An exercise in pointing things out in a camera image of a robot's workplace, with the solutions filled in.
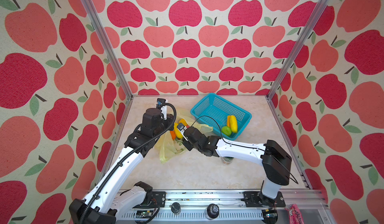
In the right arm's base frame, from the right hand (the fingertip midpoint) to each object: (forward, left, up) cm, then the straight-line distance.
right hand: (188, 134), depth 84 cm
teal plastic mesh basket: (+30, -15, -14) cm, 37 cm away
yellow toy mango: (+18, -25, -8) cm, 32 cm away
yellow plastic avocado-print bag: (-7, +10, -6) cm, 14 cm away
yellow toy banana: (+14, -28, -6) cm, 31 cm away
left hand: (+1, +6, +15) cm, 16 cm away
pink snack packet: (-31, -54, -13) cm, 64 cm away
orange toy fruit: (+3, +10, -8) cm, 13 cm away
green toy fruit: (+9, -23, -7) cm, 26 cm away
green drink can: (-10, -23, -7) cm, 26 cm away
